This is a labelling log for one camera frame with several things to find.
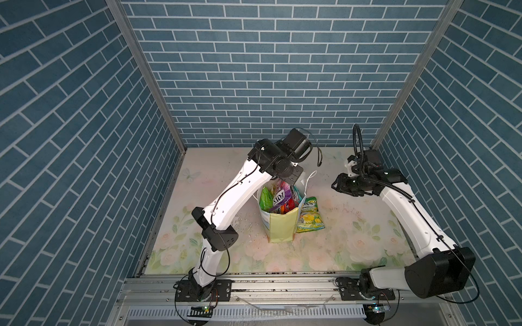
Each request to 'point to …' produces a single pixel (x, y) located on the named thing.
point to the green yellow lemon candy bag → (310, 219)
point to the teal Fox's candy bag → (296, 195)
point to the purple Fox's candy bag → (283, 197)
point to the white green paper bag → (283, 227)
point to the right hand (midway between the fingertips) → (334, 183)
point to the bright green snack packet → (266, 199)
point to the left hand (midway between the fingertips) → (291, 173)
